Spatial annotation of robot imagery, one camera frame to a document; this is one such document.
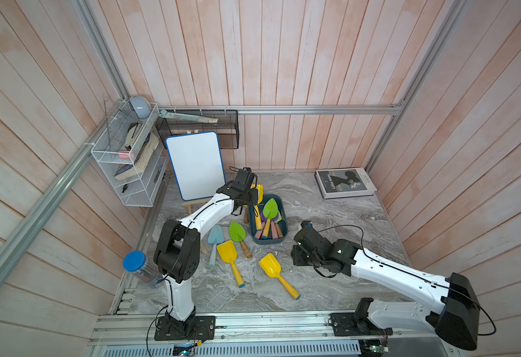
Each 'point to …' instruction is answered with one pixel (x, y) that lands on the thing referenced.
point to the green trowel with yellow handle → (269, 211)
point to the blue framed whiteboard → (196, 162)
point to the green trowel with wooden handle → (238, 233)
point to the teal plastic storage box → (282, 211)
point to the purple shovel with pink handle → (274, 230)
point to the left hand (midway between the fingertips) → (251, 197)
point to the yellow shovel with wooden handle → (246, 214)
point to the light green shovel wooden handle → (277, 226)
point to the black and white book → (338, 183)
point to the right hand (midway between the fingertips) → (293, 253)
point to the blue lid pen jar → (135, 262)
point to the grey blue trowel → (216, 236)
